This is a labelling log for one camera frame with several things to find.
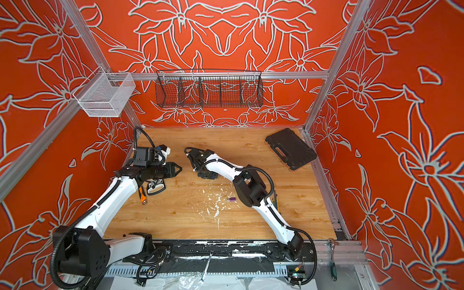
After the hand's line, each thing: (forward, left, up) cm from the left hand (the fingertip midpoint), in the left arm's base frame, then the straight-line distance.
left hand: (178, 167), depth 83 cm
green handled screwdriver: (-32, -67, -15) cm, 76 cm away
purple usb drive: (-7, -25, -15) cm, 31 cm away
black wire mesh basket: (+45, -6, +14) cm, 47 cm away
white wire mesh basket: (+31, +44, +17) cm, 56 cm away
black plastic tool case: (+23, -58, -10) cm, 64 cm away
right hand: (+7, -11, -15) cm, 20 cm away
